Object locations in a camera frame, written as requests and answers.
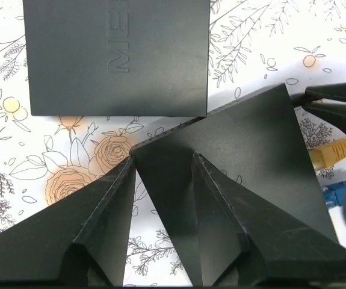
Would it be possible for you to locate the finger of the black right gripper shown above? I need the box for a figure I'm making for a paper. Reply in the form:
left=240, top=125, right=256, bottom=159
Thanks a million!
left=290, top=82, right=346, bottom=135

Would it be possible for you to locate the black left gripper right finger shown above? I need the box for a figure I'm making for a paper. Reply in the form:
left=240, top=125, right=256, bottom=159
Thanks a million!
left=191, top=154, right=346, bottom=288

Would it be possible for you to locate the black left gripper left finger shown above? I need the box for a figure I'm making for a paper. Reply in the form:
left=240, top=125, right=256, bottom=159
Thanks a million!
left=0, top=157, right=135, bottom=286

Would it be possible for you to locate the blue ethernet cable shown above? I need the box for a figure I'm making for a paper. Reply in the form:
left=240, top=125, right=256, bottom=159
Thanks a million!
left=320, top=179, right=346, bottom=210

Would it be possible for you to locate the yellow ethernet cable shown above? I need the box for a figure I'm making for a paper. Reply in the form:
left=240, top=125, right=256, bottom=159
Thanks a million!
left=309, top=138, right=346, bottom=169

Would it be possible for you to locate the black network switch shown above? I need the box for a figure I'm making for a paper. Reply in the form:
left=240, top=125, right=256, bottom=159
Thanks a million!
left=23, top=0, right=210, bottom=117
left=130, top=84, right=337, bottom=285

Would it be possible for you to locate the floral patterned table mat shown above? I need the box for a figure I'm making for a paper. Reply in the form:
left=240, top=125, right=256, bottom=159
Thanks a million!
left=0, top=1, right=346, bottom=288

